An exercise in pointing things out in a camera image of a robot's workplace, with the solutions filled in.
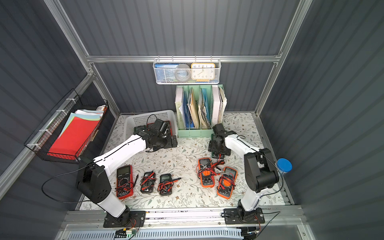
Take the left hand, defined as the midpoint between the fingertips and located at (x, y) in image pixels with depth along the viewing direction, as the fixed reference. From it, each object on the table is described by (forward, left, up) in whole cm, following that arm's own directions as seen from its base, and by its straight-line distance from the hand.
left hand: (170, 143), depth 86 cm
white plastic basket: (+25, +31, -7) cm, 40 cm away
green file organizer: (+21, -18, +8) cm, 28 cm away
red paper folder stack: (-1, +45, +13) cm, 47 cm away
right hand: (+1, -31, -9) cm, 32 cm away
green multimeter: (-4, -26, -7) cm, 28 cm away
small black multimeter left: (-19, +12, -11) cm, 25 cm away
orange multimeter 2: (-21, -31, -11) cm, 39 cm away
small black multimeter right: (-22, +2, -11) cm, 24 cm away
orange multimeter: (-14, -21, -10) cm, 27 cm away
